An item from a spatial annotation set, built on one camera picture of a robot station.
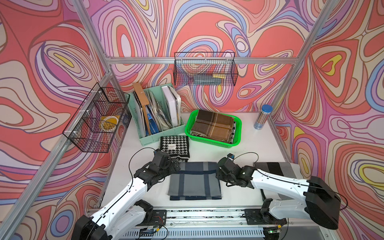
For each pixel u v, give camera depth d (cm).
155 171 61
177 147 96
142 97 84
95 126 81
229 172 63
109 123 70
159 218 72
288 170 88
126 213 57
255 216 73
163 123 100
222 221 73
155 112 91
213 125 102
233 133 101
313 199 41
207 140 96
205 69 96
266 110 95
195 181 82
